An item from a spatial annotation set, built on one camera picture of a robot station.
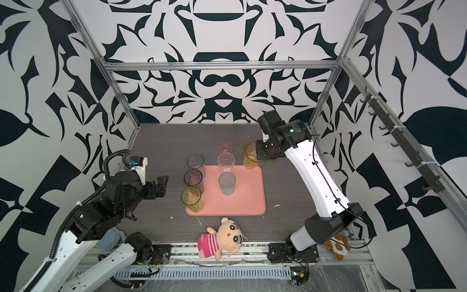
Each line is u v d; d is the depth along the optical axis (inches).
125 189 18.7
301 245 23.9
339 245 28.9
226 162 35.7
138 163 22.3
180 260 28.8
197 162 34.9
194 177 35.0
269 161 26.5
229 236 28.1
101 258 22.2
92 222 16.7
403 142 21.7
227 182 32.7
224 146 40.1
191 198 31.6
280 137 18.0
